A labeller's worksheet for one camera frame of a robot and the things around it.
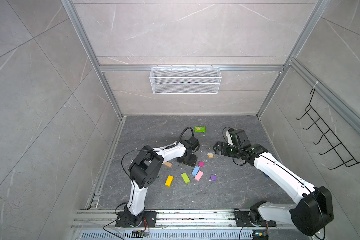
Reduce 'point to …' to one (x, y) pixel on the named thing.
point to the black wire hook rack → (342, 152)
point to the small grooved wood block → (210, 155)
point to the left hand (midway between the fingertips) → (190, 160)
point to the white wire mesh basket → (183, 80)
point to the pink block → (199, 175)
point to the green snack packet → (200, 129)
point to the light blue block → (195, 170)
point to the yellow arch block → (169, 181)
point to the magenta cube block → (201, 164)
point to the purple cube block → (213, 177)
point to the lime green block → (185, 178)
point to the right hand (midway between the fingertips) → (219, 147)
